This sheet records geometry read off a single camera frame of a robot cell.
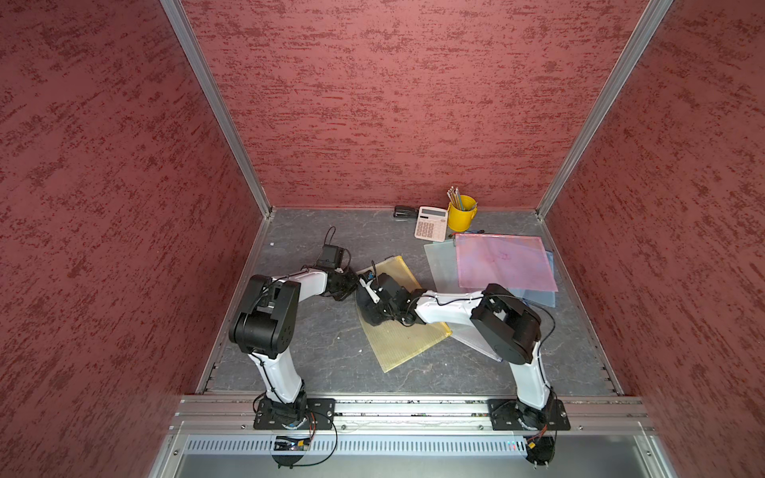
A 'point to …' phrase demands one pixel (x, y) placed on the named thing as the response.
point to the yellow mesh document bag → (395, 344)
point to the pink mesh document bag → (512, 261)
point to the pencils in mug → (455, 197)
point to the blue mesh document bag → (537, 297)
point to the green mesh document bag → (442, 257)
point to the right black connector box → (540, 449)
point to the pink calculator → (431, 223)
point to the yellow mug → (460, 220)
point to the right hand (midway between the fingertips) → (370, 312)
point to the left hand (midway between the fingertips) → (360, 288)
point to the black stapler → (404, 211)
